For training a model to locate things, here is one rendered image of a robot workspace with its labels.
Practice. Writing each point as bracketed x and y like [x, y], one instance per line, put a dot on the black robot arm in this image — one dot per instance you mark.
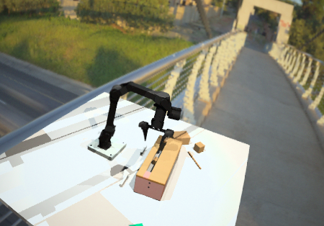
[162, 104]

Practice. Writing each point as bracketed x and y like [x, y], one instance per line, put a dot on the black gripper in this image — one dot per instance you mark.
[157, 124]

